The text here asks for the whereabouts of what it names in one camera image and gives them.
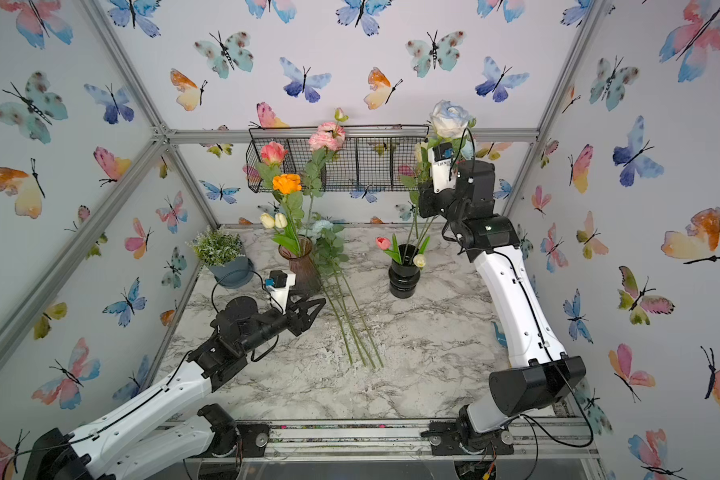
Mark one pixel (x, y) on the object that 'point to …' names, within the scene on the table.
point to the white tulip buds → (268, 220)
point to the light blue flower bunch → (346, 315)
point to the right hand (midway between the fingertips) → (426, 178)
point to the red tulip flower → (383, 242)
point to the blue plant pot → (237, 273)
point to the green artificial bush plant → (216, 247)
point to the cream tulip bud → (419, 260)
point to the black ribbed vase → (403, 277)
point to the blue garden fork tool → (500, 336)
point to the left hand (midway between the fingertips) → (319, 295)
